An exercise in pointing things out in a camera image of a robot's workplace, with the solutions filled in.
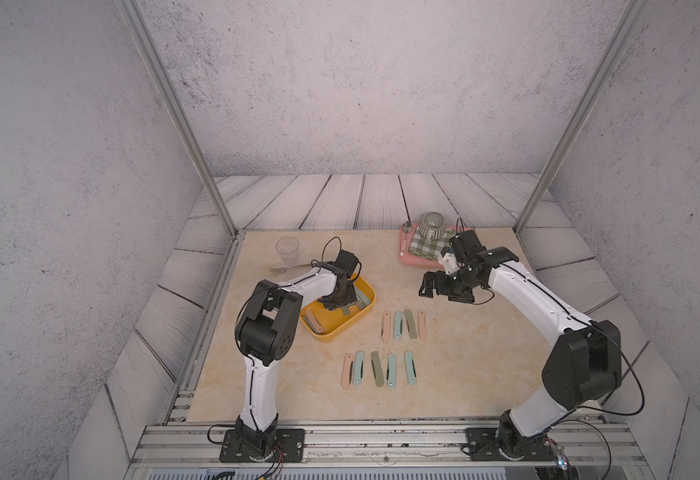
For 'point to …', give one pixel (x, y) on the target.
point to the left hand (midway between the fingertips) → (352, 302)
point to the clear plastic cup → (288, 248)
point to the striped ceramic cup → (432, 225)
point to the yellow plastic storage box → (332, 321)
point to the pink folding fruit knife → (386, 330)
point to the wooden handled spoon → (282, 270)
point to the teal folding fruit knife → (358, 367)
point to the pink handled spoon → (406, 229)
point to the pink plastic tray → (420, 261)
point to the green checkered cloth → (429, 248)
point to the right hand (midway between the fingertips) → (434, 293)
